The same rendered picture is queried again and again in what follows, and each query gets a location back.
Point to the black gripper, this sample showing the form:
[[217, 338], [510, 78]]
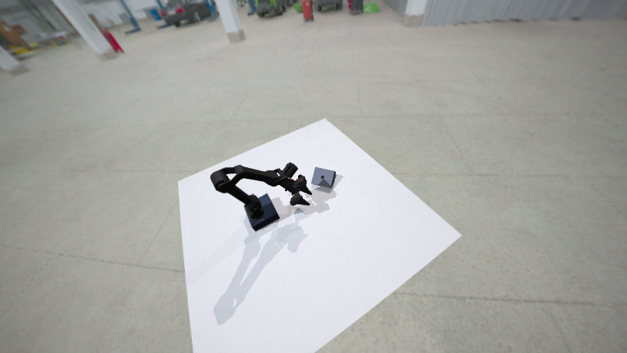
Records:
[[296, 198]]

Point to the grey sloped panel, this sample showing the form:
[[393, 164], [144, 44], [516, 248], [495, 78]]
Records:
[[323, 177]]

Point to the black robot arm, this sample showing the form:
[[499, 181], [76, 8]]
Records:
[[223, 184]]

